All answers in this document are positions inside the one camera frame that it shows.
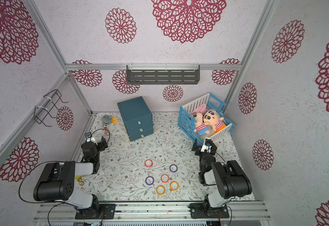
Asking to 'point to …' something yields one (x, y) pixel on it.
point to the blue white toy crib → (186, 120)
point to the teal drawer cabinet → (137, 117)
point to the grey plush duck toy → (106, 119)
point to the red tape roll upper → (148, 163)
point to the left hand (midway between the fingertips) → (96, 139)
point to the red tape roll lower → (165, 178)
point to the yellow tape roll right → (176, 188)
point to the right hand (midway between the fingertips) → (205, 141)
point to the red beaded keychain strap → (106, 131)
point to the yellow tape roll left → (160, 190)
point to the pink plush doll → (201, 128)
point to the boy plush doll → (211, 117)
